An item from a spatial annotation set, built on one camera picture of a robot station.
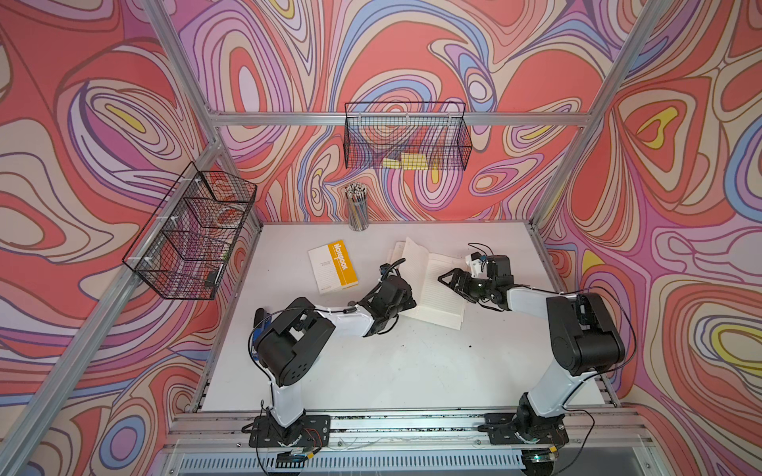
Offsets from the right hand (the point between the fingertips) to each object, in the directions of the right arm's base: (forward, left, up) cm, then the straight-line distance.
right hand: (447, 289), depth 95 cm
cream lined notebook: (+13, +39, -2) cm, 41 cm away
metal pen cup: (+32, +30, +9) cm, 45 cm away
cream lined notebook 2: (-3, +4, -1) cm, 6 cm away
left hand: (-3, +10, +2) cm, 10 cm away
